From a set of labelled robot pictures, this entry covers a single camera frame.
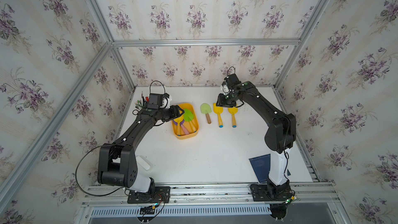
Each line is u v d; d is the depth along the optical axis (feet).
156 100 2.22
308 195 2.45
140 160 2.68
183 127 3.14
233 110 3.42
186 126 3.16
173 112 2.51
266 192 2.36
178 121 3.24
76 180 1.28
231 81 2.36
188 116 3.34
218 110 3.45
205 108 3.53
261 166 2.68
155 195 2.38
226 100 2.58
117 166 1.38
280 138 1.68
